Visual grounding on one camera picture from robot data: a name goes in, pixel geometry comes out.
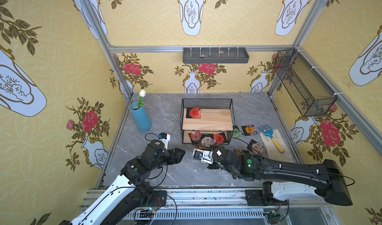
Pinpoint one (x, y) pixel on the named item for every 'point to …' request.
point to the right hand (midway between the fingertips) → (201, 152)
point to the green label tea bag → (237, 133)
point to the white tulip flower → (142, 93)
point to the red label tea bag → (193, 112)
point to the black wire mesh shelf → (207, 116)
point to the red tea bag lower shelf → (219, 138)
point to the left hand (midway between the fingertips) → (179, 153)
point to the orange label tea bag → (249, 130)
